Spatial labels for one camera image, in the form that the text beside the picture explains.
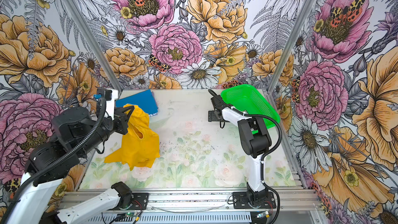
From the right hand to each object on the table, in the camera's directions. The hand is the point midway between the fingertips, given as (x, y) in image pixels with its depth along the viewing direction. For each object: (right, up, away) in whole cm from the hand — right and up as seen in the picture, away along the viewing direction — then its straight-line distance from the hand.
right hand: (219, 121), depth 101 cm
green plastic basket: (+22, +16, +15) cm, 31 cm away
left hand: (-36, +7, -44) cm, 57 cm away
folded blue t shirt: (-53, +14, +14) cm, 56 cm away
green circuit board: (-44, -39, -30) cm, 66 cm away
